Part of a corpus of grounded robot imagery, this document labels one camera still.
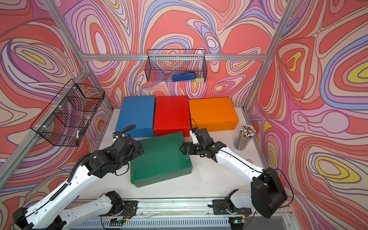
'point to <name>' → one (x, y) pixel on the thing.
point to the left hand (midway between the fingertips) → (139, 149)
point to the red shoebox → (172, 115)
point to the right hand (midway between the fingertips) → (187, 152)
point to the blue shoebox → (139, 111)
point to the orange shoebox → (214, 114)
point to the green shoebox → (162, 160)
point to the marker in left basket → (77, 139)
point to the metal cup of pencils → (247, 133)
